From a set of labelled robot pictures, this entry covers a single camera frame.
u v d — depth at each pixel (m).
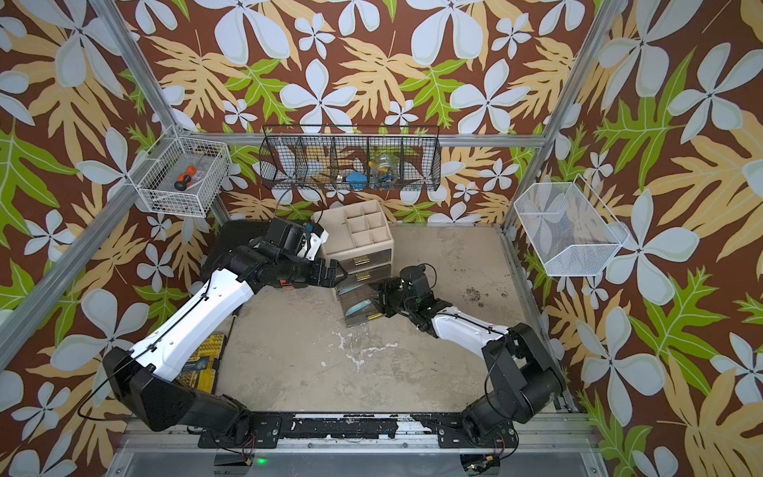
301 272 0.63
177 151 0.90
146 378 0.39
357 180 0.95
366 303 0.96
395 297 0.77
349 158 0.98
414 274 0.67
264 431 0.74
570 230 0.82
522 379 0.44
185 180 0.80
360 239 0.85
